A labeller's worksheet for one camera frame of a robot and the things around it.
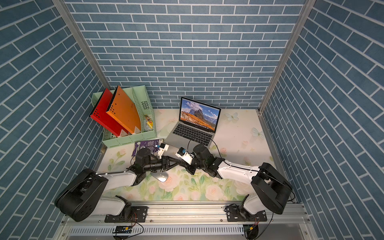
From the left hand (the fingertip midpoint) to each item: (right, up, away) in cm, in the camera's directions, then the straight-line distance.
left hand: (181, 165), depth 78 cm
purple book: (-24, +8, +21) cm, 33 cm away
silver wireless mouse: (-12, -8, +6) cm, 16 cm away
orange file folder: (-40, +30, +20) cm, 54 cm away
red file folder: (-45, +27, +2) cm, 53 cm away
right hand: (0, +1, +3) cm, 3 cm away
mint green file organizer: (-34, +39, +26) cm, 58 cm away
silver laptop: (+8, +21, +30) cm, 38 cm away
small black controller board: (-28, -30, -6) cm, 41 cm away
